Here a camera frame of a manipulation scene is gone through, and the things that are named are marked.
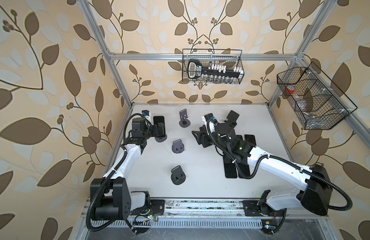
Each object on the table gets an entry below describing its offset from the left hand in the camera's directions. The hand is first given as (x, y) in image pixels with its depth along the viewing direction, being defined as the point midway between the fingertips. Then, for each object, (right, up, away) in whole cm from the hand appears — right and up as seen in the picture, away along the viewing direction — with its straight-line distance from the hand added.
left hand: (156, 123), depth 85 cm
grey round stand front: (+13, -29, -5) cm, 32 cm away
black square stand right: (+48, +3, +16) cm, 51 cm away
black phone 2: (-1, +2, +7) cm, 8 cm away
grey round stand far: (+15, 0, +25) cm, 30 cm away
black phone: (+61, -11, +15) cm, 63 cm away
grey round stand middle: (+12, -15, +6) cm, 20 cm away
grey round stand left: (0, -11, +16) cm, 20 cm away
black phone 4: (+43, -28, +2) cm, 52 cm away
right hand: (+24, -3, -11) cm, 27 cm away
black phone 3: (+39, -15, -33) cm, 53 cm away
